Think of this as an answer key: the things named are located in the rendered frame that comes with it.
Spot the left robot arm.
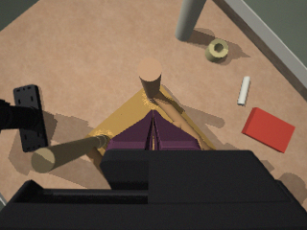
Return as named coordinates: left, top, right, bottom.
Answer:
left=0, top=84, right=48, bottom=152

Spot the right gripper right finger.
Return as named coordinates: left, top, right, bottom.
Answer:
left=153, top=109, right=201, bottom=150

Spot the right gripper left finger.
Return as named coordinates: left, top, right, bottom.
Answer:
left=106, top=110, right=154, bottom=150

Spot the red flat block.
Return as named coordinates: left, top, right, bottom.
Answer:
left=241, top=107, right=295, bottom=153

